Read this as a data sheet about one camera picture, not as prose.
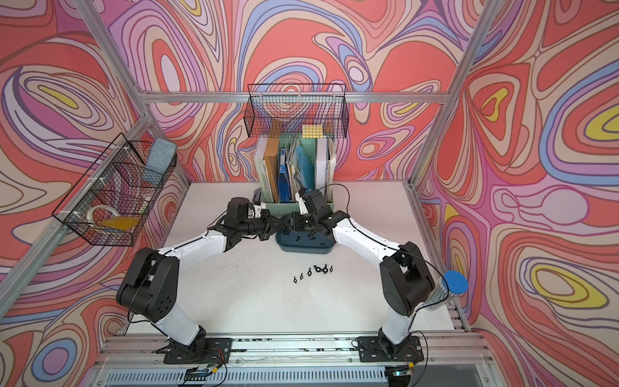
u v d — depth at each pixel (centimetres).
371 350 72
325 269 91
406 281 46
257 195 110
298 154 95
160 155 81
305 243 98
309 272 90
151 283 52
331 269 91
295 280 88
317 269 91
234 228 70
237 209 70
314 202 66
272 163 93
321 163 93
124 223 67
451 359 72
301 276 89
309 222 73
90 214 66
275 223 84
